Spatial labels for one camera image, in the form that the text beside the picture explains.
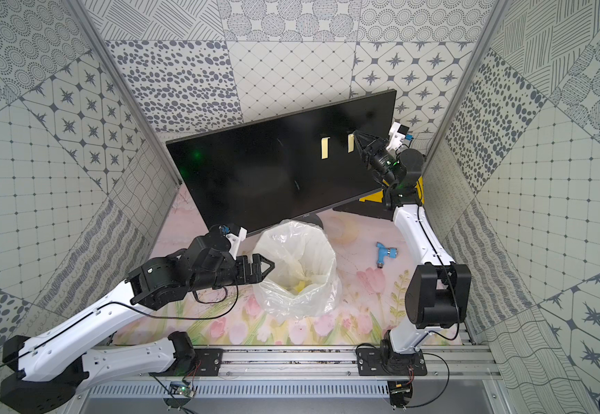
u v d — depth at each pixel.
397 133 0.67
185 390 0.70
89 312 0.41
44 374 0.39
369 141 0.69
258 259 0.58
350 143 0.74
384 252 0.96
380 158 0.66
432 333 0.51
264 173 0.95
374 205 0.96
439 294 0.45
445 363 0.69
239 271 0.57
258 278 0.56
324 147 0.71
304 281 0.86
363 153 0.66
